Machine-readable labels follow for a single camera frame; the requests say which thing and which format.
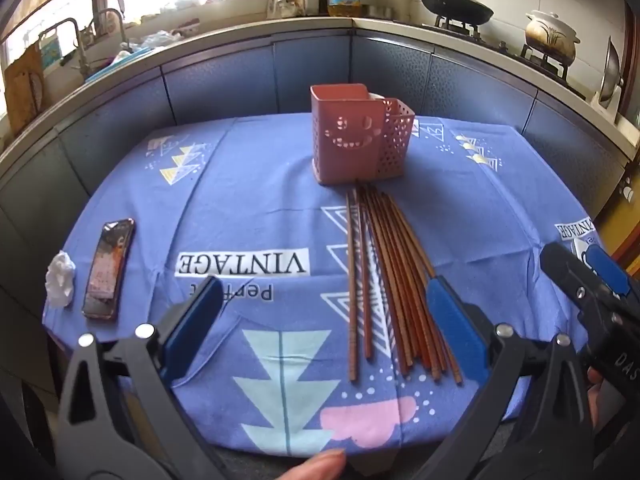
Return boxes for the pink utensil holder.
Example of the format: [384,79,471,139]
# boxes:
[310,84,417,187]

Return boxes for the white plastic bag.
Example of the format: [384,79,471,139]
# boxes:
[142,30,181,48]

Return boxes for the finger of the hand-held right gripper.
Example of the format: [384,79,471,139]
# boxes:
[582,245,632,301]
[539,242,608,311]

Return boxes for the black gas stove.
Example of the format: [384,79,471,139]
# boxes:
[420,12,588,101]

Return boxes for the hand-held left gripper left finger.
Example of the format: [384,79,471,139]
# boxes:
[57,275,226,480]

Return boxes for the white clay pot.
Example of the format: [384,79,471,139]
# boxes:
[524,9,582,61]

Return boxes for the crumpled white tissue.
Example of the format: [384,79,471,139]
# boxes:
[45,251,77,307]

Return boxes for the grey kitchen counter cabinets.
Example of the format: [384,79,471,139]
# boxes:
[0,16,640,401]

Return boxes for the person's left hand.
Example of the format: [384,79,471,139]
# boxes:
[285,450,347,480]

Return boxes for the wooden cutting board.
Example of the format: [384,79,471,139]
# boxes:
[2,42,46,133]

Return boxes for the person's right hand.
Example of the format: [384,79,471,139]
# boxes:
[586,366,608,433]

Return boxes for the tall steel faucet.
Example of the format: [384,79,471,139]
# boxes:
[47,17,98,78]

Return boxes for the smartphone with patterned case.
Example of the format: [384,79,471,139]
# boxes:
[81,218,136,322]

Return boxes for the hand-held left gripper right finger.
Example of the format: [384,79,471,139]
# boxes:
[415,276,596,480]

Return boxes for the steel pot lid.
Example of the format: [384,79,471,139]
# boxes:
[597,35,626,111]

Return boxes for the curved steel faucet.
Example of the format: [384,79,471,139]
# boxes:
[92,8,128,51]

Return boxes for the blue printed tablecloth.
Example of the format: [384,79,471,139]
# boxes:
[42,112,608,458]

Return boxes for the bundle of wooden chopsticks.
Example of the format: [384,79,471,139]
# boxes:
[345,182,465,387]

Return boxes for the teal plastic basin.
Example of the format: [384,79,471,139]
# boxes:
[85,45,151,81]

